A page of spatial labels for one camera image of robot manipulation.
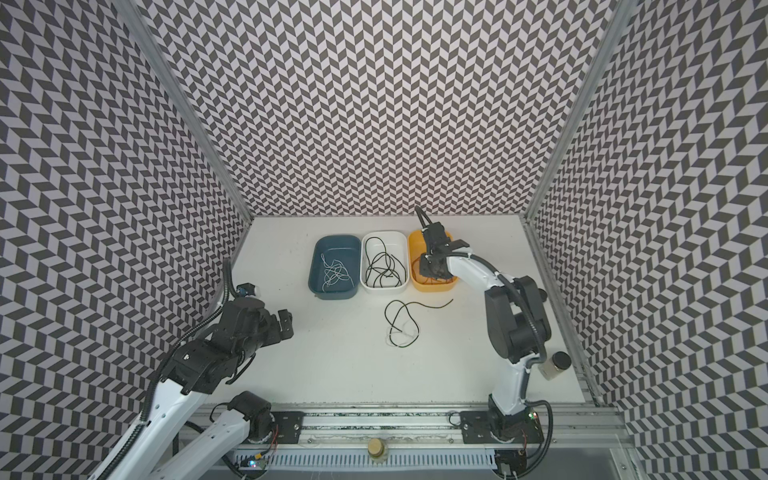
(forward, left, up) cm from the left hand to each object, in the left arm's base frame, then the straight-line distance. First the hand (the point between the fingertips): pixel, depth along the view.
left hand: (278, 320), depth 74 cm
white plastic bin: (+35, -29, -13) cm, 48 cm away
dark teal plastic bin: (+31, -12, -10) cm, 35 cm away
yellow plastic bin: (+32, -36, -11) cm, 50 cm away
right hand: (+23, -42, -10) cm, 48 cm away
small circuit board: (-28, +3, -14) cm, 32 cm away
